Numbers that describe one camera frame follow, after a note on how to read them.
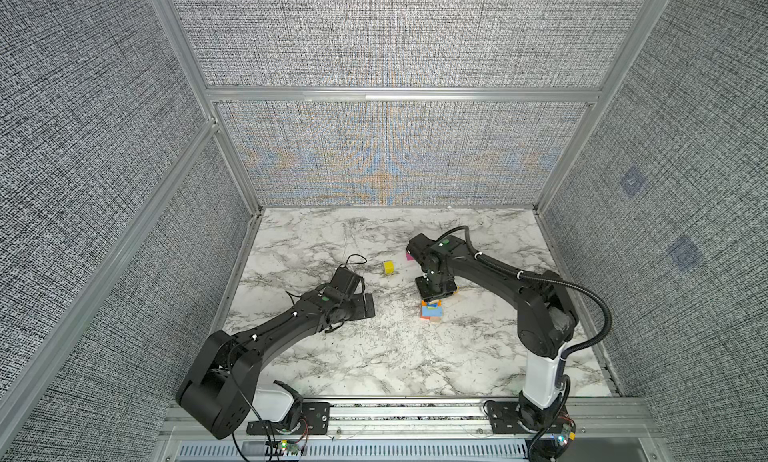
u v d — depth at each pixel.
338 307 0.64
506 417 0.73
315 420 0.74
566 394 0.73
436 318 0.90
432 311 0.90
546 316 0.51
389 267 1.03
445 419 0.75
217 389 0.41
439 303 0.88
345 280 0.68
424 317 0.90
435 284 0.75
